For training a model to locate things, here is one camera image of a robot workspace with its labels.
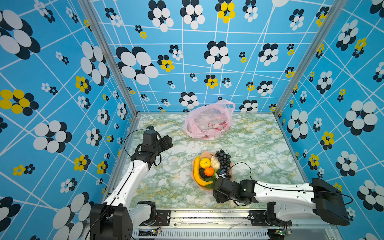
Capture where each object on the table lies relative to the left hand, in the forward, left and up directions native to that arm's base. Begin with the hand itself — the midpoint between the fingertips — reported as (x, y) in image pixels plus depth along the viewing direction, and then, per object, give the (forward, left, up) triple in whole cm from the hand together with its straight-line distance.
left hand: (167, 140), depth 84 cm
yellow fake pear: (-9, -21, -9) cm, 25 cm away
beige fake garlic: (-9, -27, -11) cm, 31 cm away
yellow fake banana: (-16, -17, -11) cm, 26 cm away
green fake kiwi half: (-17, -26, -9) cm, 32 cm away
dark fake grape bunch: (-9, -33, -9) cm, 35 cm away
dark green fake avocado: (-14, -19, -12) cm, 27 cm away
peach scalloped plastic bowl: (-13, -36, -12) cm, 41 cm away
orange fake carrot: (-15, -23, -8) cm, 29 cm away
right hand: (-25, -28, -15) cm, 40 cm away
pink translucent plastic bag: (+29, -27, -17) cm, 43 cm away
